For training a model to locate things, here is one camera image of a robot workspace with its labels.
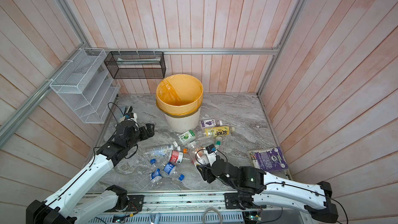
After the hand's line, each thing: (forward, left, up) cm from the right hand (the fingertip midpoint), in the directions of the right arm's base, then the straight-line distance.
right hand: (201, 165), depth 71 cm
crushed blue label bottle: (+1, +16, -10) cm, 19 cm away
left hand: (+17, +29, +2) cm, 33 cm away
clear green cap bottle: (+17, -1, -11) cm, 20 cm away
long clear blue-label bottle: (+10, +24, -10) cm, 28 cm away
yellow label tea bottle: (+24, -10, -10) cm, 28 cm away
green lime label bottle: (+20, +9, -12) cm, 25 cm away
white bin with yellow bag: (+47, +16, -4) cm, 50 cm away
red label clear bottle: (+6, +13, -7) cm, 16 cm away
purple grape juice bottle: (+32, -7, -11) cm, 34 cm away
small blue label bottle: (-2, +23, -10) cm, 25 cm away
